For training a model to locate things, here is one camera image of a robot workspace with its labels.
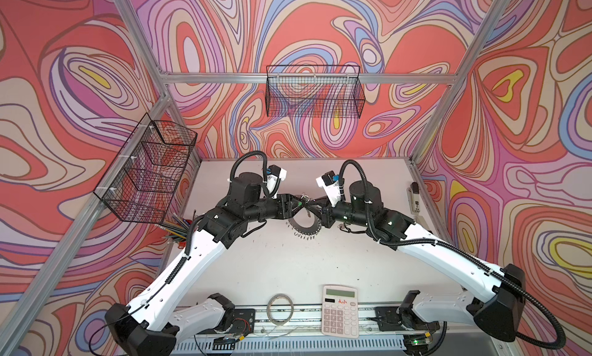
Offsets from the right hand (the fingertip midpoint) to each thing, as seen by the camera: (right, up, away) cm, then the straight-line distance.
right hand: (309, 210), depth 69 cm
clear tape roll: (-11, -37, +4) cm, 39 cm away
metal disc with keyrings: (-1, -5, +1) cm, 5 cm away
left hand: (-1, +3, -4) cm, 5 cm away
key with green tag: (-1, +4, -2) cm, 4 cm away
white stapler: (+48, +2, +32) cm, 58 cm away
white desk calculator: (+10, -34, +4) cm, 35 cm away
